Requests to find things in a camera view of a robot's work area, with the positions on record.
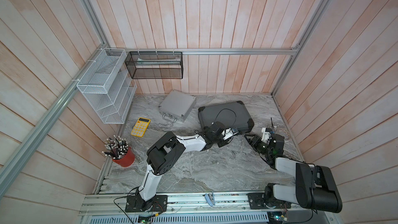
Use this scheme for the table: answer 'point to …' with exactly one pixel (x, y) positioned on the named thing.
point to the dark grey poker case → (233, 114)
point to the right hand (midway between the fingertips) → (246, 136)
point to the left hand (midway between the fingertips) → (227, 136)
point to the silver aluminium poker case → (176, 106)
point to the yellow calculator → (140, 127)
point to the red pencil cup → (119, 150)
